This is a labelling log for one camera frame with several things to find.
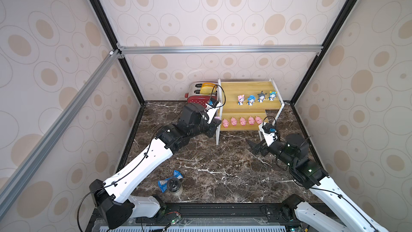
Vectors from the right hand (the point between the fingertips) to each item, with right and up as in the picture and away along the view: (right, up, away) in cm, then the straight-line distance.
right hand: (254, 134), depth 70 cm
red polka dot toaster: (-30, +21, +30) cm, 47 cm away
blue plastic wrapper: (-43, -26, +11) cm, 52 cm away
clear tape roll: (-35, -24, +2) cm, 43 cm away
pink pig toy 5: (+7, +6, +17) cm, 19 cm away
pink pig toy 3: (-1, +5, +17) cm, 18 cm away
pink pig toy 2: (-7, +5, +16) cm, 18 cm away
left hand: (-14, +6, -3) cm, 16 cm away
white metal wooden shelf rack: (-4, +13, +4) cm, 14 cm away
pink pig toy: (-11, +4, +15) cm, 20 cm away
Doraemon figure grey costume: (+4, +17, +3) cm, 17 cm away
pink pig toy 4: (+3, +6, +17) cm, 18 cm away
